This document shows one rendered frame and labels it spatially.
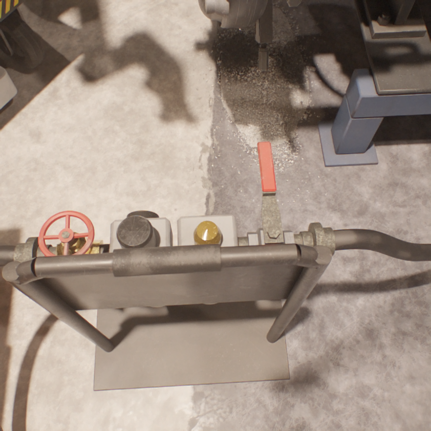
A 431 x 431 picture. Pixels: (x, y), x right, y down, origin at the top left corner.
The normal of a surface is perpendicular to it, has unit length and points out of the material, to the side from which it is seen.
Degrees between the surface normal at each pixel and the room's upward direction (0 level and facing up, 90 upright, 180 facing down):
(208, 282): 90
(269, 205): 0
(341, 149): 90
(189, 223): 0
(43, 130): 0
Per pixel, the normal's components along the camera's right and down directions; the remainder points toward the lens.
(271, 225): 0.00, -0.42
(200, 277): 0.06, 0.91
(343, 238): -0.12, -0.15
